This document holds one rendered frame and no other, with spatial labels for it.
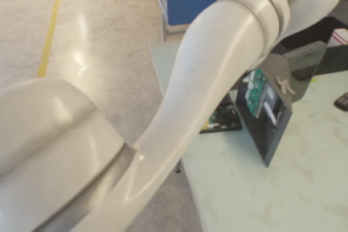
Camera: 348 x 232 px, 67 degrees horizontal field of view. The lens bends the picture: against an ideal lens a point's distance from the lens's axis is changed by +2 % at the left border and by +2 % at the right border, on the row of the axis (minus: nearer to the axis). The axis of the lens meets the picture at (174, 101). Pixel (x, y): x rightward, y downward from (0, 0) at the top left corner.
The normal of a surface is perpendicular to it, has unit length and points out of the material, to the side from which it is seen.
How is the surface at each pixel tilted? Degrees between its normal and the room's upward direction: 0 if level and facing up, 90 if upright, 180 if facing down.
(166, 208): 0
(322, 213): 0
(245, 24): 38
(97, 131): 53
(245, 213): 0
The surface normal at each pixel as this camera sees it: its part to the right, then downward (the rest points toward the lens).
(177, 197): -0.01, -0.72
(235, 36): 0.30, -0.22
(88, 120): 0.78, -0.54
